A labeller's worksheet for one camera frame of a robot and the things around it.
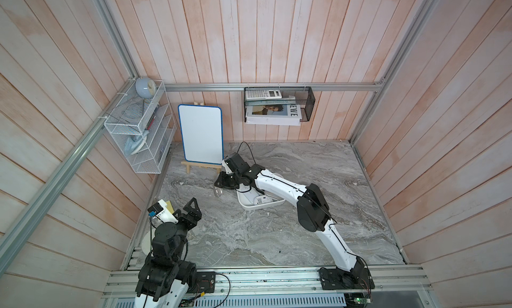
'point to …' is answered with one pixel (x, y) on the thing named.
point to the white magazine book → (274, 114)
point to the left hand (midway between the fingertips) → (190, 205)
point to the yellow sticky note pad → (170, 206)
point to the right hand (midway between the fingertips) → (214, 184)
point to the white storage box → (250, 197)
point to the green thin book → (270, 102)
